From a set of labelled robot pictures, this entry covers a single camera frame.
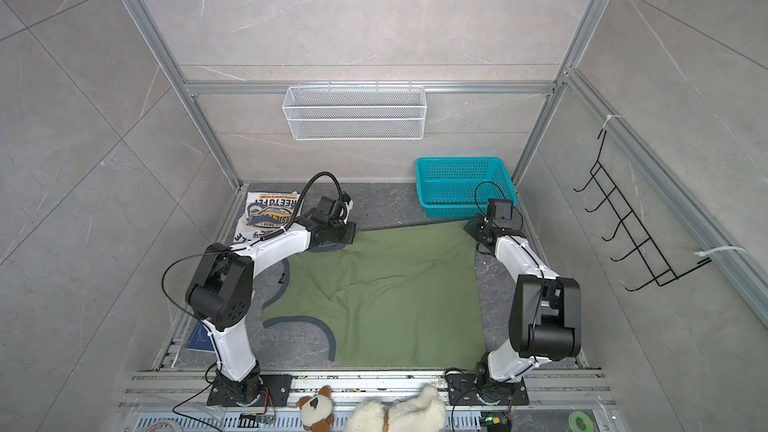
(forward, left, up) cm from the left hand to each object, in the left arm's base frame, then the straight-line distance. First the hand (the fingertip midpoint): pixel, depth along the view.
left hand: (353, 223), depth 96 cm
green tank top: (-22, -16, -9) cm, 29 cm away
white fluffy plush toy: (-52, -17, +2) cm, 55 cm away
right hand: (-2, -39, +2) cm, 39 cm away
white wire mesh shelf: (+32, -1, +21) cm, 38 cm away
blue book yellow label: (-32, +42, -9) cm, 54 cm away
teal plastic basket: (+23, -42, -8) cm, 49 cm away
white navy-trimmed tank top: (+10, +33, -6) cm, 35 cm away
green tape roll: (-54, -54, -8) cm, 77 cm away
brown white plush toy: (-50, +7, -6) cm, 51 cm away
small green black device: (-53, -36, -9) cm, 65 cm away
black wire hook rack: (-19, -67, +24) cm, 73 cm away
